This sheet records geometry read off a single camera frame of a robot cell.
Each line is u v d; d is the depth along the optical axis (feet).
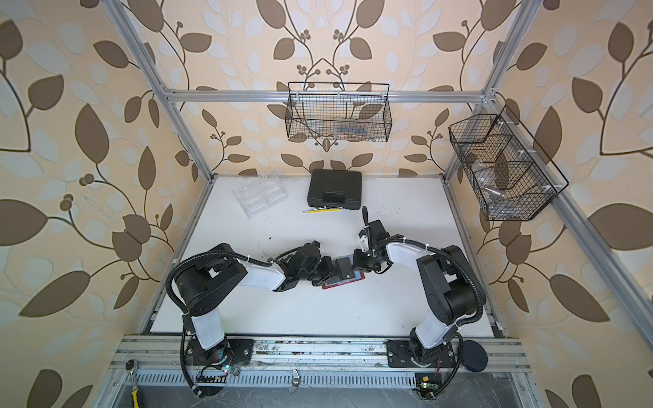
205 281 1.61
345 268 3.02
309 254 2.37
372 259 2.58
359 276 2.92
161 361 2.42
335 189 3.63
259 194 3.57
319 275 2.62
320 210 3.55
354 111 3.17
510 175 2.43
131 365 2.36
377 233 2.48
